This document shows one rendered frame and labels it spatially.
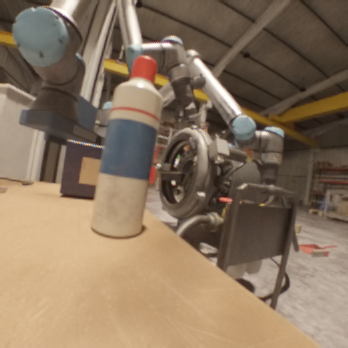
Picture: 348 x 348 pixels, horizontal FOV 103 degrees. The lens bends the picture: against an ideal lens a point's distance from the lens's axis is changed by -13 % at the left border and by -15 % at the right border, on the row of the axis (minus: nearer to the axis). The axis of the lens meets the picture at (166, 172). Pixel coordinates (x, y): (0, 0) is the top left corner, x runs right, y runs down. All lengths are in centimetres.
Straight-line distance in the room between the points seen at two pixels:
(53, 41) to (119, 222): 55
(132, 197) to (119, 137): 7
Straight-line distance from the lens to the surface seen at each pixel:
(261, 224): 65
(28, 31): 67
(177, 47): 71
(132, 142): 18
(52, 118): 69
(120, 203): 19
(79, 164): 37
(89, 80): 125
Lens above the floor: 55
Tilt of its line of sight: 1 degrees up
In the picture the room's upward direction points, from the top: 9 degrees clockwise
